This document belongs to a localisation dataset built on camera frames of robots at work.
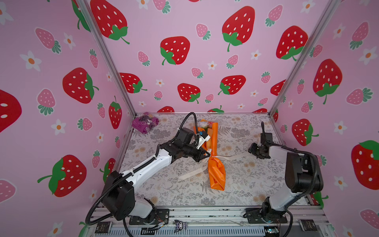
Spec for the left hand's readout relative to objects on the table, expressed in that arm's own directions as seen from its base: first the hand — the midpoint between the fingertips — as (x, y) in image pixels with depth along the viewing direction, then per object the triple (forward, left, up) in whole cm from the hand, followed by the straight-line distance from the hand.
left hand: (209, 154), depth 76 cm
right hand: (+14, -31, -18) cm, 38 cm away
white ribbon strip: (+8, -15, -17) cm, 24 cm away
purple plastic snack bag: (+34, +45, -13) cm, 58 cm away
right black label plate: (-28, -47, -17) cm, 58 cm away
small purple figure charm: (-29, +15, -17) cm, 37 cm away
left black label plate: (-30, +52, -18) cm, 63 cm away
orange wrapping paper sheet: (-4, -5, -13) cm, 14 cm away
